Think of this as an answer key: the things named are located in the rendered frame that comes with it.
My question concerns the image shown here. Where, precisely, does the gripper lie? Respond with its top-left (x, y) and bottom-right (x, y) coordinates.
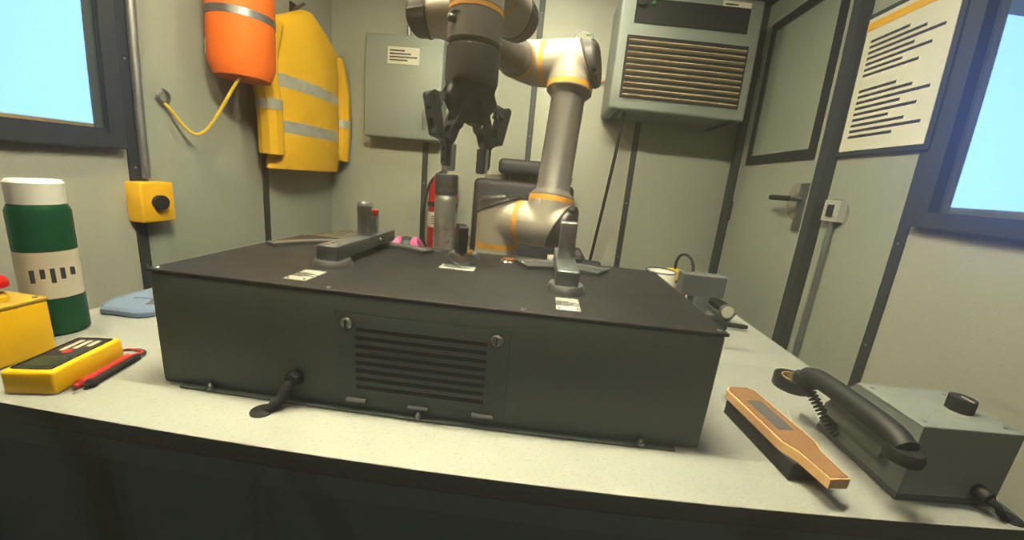
top-left (422, 34), bottom-right (512, 174)

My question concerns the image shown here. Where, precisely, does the grey cylindrical key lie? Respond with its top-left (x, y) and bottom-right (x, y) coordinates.
top-left (433, 174), bottom-right (460, 254)

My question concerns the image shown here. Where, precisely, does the black operator seat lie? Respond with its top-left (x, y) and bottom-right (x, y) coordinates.
top-left (472, 158), bottom-right (542, 245)

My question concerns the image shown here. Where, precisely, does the yellow high-visibility vest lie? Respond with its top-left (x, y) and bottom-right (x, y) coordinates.
top-left (254, 9), bottom-right (352, 174)

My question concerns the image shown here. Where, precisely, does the dark grey control console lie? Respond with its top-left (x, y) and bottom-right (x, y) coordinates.
top-left (150, 238), bottom-right (728, 450)

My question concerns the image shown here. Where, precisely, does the orange life buoy float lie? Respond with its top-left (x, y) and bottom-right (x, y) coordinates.
top-left (202, 0), bottom-right (277, 86)

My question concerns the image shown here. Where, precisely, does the grey small box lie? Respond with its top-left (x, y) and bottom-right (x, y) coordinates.
top-left (677, 271), bottom-right (729, 300)

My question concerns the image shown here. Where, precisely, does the black flashlight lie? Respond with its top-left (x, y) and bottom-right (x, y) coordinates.
top-left (707, 297), bottom-right (750, 331)

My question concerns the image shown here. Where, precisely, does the grey cabin door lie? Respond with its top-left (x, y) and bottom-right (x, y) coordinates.
top-left (708, 0), bottom-right (885, 349)

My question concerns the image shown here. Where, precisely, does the grey vertical pipe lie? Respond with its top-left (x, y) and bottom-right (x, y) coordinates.
top-left (122, 0), bottom-right (152, 182)

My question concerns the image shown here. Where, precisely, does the light blue cloth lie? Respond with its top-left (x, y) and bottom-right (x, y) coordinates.
top-left (100, 288), bottom-right (156, 319)

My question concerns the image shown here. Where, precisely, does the window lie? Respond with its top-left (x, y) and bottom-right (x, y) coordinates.
top-left (0, 0), bottom-right (129, 150)
top-left (912, 0), bottom-right (1024, 242)

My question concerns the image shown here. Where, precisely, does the red and black pen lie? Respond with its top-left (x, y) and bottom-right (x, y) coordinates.
top-left (72, 348), bottom-right (148, 390)

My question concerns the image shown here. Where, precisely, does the green and white thermos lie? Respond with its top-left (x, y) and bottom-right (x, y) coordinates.
top-left (0, 177), bottom-right (92, 337)

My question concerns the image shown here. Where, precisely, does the orange and black clipboard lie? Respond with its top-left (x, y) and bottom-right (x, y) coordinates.
top-left (724, 386), bottom-right (851, 490)

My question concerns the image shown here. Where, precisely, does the yellow multimeter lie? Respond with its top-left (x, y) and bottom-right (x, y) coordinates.
top-left (1, 337), bottom-right (125, 396)

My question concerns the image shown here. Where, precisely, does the yellow box with red button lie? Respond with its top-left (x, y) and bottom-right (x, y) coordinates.
top-left (0, 274), bottom-right (57, 370)

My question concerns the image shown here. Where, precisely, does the black telephone handset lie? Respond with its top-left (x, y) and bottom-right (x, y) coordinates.
top-left (771, 366), bottom-right (928, 471)

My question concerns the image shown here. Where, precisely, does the grey radio telephone base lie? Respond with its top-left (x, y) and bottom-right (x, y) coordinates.
top-left (823, 382), bottom-right (1024, 504)

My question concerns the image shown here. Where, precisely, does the grey wall electrical cabinet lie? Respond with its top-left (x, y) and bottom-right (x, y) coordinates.
top-left (363, 32), bottom-right (446, 142)

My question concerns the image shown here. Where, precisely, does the dark grey lever handle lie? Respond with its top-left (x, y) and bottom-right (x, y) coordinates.
top-left (547, 219), bottom-right (586, 297)
top-left (312, 230), bottom-right (396, 270)

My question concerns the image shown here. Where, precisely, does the grey wall air conditioner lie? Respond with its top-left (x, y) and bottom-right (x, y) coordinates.
top-left (602, 0), bottom-right (766, 130)

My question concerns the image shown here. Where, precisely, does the yellow rope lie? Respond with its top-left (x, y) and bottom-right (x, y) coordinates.
top-left (155, 78), bottom-right (242, 138)

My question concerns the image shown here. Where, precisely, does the yellow wall button box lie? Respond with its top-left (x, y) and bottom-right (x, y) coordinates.
top-left (125, 180), bottom-right (177, 224)

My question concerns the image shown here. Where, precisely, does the black console cable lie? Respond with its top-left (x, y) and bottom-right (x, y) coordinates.
top-left (249, 368), bottom-right (305, 419)

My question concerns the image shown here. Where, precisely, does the grey wall switch conduit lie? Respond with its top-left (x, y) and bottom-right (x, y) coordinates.
top-left (790, 199), bottom-right (850, 357)

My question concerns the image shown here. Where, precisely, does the white wall notice poster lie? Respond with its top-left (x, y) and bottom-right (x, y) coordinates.
top-left (838, 0), bottom-right (974, 159)

